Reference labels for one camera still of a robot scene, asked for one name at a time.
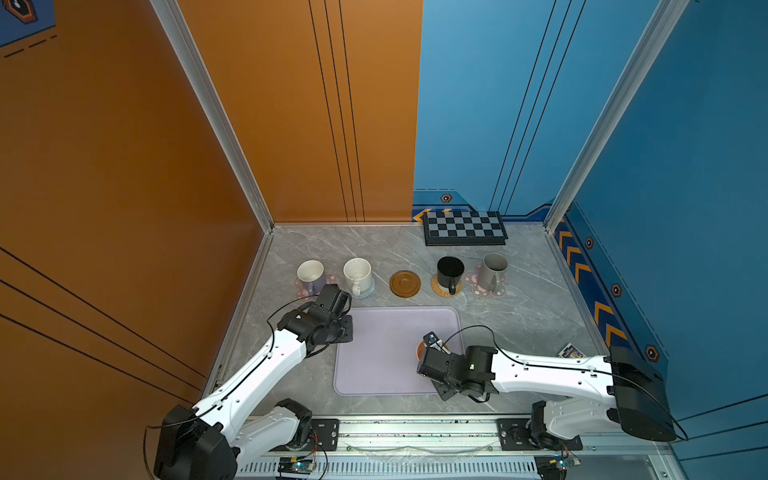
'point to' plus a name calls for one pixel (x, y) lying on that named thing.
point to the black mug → (449, 272)
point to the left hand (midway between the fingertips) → (346, 325)
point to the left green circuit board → (294, 465)
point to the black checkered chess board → (458, 228)
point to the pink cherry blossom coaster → (472, 278)
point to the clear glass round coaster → (362, 287)
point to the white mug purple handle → (312, 273)
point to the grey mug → (490, 269)
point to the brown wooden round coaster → (405, 283)
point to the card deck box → (570, 351)
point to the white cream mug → (358, 272)
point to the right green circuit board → (555, 467)
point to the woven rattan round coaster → (444, 290)
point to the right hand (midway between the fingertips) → (438, 381)
